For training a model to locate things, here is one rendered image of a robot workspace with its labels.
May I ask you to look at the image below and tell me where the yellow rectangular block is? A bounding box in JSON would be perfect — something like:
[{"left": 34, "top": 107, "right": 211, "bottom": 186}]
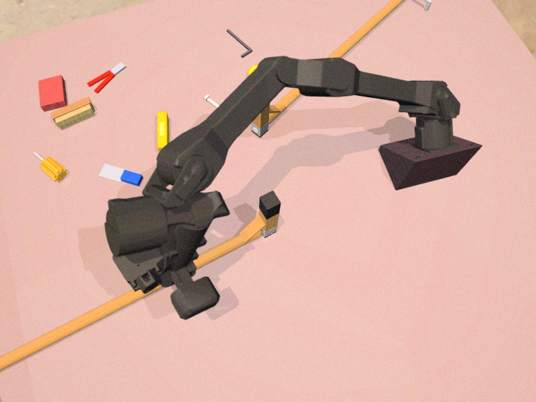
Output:
[{"left": 157, "top": 111, "right": 170, "bottom": 152}]

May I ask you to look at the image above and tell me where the yellow screwdriver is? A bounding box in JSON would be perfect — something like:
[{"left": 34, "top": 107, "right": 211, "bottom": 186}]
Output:
[{"left": 33, "top": 152, "right": 67, "bottom": 182}]

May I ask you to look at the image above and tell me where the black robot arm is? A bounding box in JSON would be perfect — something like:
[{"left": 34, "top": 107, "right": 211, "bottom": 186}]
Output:
[{"left": 104, "top": 55, "right": 461, "bottom": 294}]

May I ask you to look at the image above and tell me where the grey l-shaped bar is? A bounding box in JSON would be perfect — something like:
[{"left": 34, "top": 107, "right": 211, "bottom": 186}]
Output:
[{"left": 227, "top": 29, "right": 252, "bottom": 58}]

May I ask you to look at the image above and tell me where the tan scrub brush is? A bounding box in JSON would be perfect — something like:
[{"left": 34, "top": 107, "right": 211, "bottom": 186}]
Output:
[{"left": 51, "top": 97, "right": 95, "bottom": 130}]

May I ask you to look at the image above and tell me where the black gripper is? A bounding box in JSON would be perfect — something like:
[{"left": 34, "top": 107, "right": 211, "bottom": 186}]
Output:
[{"left": 160, "top": 237, "right": 220, "bottom": 320}]

